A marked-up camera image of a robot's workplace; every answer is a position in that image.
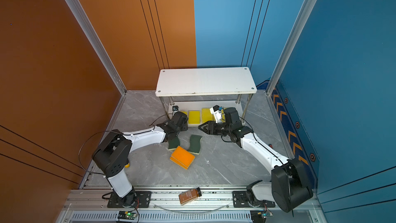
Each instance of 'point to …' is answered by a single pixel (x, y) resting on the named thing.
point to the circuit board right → (259, 216)
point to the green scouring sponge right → (195, 144)
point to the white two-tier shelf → (196, 91)
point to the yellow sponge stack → (194, 117)
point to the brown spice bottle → (190, 196)
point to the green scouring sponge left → (174, 143)
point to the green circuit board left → (131, 215)
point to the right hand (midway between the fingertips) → (200, 128)
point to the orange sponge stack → (182, 157)
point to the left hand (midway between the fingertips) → (183, 120)
